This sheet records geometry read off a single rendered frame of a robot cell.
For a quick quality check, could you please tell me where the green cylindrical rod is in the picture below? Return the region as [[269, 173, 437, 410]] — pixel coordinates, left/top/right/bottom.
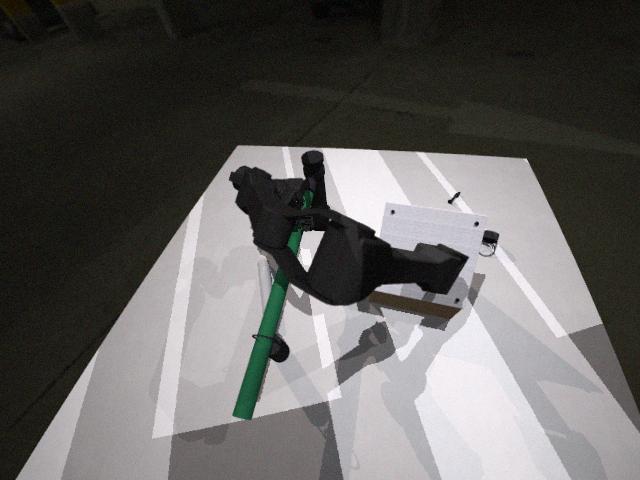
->
[[232, 190, 314, 420]]

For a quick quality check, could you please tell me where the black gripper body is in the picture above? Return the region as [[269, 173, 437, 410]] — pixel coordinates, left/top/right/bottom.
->
[[292, 194, 330, 231]]

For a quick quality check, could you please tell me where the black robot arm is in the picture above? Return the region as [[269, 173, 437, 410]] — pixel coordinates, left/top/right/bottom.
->
[[229, 166, 470, 306]]

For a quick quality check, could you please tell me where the black post with cap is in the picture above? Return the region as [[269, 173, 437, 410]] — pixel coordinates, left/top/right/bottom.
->
[[301, 151, 327, 207]]

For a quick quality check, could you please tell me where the white cylinder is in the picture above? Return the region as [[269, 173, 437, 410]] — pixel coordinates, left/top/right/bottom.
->
[[257, 259, 272, 312]]

